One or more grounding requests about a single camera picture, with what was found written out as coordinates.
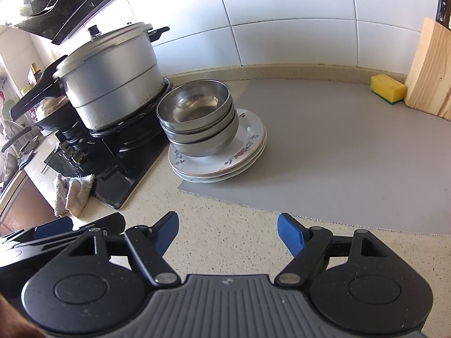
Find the steel bowl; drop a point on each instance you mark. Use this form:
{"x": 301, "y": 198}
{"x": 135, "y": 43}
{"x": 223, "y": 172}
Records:
{"x": 193, "y": 104}
{"x": 211, "y": 146}
{"x": 218, "y": 128}

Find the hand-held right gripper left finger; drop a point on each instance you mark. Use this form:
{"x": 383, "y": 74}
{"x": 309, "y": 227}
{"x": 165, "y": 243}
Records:
{"x": 165, "y": 234}

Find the large white plate red flowers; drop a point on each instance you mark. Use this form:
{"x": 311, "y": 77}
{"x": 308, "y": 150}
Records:
{"x": 225, "y": 176}

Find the steel sink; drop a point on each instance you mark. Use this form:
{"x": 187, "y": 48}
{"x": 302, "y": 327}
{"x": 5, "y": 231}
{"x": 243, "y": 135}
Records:
{"x": 8, "y": 172}

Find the yellow sponge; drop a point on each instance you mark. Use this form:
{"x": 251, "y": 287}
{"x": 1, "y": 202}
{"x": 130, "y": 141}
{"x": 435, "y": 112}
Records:
{"x": 385, "y": 88}

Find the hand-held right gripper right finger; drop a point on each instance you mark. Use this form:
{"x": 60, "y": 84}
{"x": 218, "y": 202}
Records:
{"x": 290, "y": 234}

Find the wooden knife block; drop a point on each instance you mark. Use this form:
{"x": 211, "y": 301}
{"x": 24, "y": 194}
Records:
{"x": 428, "y": 74}

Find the black gas stove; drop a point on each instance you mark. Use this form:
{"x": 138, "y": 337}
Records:
{"x": 119, "y": 179}

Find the black pan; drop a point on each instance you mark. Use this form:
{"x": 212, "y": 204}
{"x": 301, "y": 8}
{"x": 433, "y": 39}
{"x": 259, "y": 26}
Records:
{"x": 60, "y": 121}

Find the aluminium pressure cooker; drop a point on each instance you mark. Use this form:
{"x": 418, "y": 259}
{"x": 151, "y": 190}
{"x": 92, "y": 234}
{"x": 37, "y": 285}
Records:
{"x": 116, "y": 91}

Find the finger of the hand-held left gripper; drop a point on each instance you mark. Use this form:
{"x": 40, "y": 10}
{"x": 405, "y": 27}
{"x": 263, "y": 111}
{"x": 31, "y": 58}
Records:
{"x": 105, "y": 222}
{"x": 53, "y": 226}

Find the beige cloth rag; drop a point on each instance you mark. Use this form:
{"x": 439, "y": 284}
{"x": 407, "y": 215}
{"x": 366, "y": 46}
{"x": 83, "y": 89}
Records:
{"x": 72, "y": 193}

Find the white plate with red flowers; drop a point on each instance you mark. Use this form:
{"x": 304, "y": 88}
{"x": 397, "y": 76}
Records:
{"x": 211, "y": 181}

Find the person's left forearm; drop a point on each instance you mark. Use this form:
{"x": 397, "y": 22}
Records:
{"x": 12, "y": 320}

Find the cream plate with small flowers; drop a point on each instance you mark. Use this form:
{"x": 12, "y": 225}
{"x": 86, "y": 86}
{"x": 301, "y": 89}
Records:
{"x": 248, "y": 133}

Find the grey counter mat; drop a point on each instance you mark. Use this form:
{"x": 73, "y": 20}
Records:
{"x": 334, "y": 155}

